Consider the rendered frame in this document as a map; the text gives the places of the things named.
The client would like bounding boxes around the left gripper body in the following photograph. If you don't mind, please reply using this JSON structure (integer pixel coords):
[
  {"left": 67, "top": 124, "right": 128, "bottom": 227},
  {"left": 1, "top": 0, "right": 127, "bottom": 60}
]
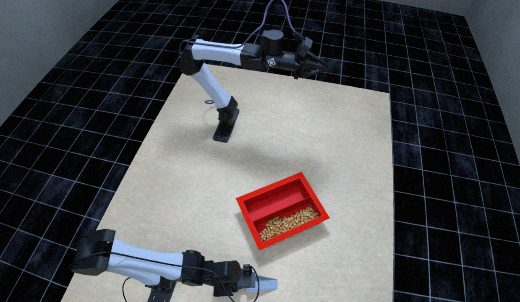
[{"left": 280, "top": 32, "right": 306, "bottom": 80}]

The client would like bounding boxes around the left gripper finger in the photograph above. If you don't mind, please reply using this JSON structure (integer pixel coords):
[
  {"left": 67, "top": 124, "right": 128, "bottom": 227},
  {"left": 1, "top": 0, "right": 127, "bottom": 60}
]
[
  {"left": 302, "top": 59, "right": 326, "bottom": 78},
  {"left": 306, "top": 51, "right": 327, "bottom": 69}
]

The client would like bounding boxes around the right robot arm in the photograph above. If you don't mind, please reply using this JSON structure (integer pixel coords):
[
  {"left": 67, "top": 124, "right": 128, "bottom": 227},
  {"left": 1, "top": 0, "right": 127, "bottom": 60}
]
[{"left": 71, "top": 229, "right": 241, "bottom": 302}]

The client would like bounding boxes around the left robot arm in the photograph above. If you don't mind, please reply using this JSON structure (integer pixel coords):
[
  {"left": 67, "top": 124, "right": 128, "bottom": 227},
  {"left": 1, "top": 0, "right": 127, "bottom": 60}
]
[{"left": 178, "top": 30, "right": 283, "bottom": 143}]

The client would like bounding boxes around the red divided box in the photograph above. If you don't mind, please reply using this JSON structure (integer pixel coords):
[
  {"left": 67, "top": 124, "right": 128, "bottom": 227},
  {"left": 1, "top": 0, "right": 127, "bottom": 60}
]
[{"left": 236, "top": 172, "right": 330, "bottom": 250}]

